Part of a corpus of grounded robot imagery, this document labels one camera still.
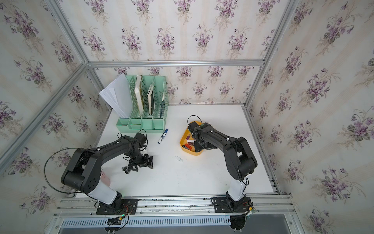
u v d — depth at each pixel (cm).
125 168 83
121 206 71
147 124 102
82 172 45
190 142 96
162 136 100
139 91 93
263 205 75
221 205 73
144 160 78
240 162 47
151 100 101
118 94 96
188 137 101
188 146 95
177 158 91
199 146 76
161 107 106
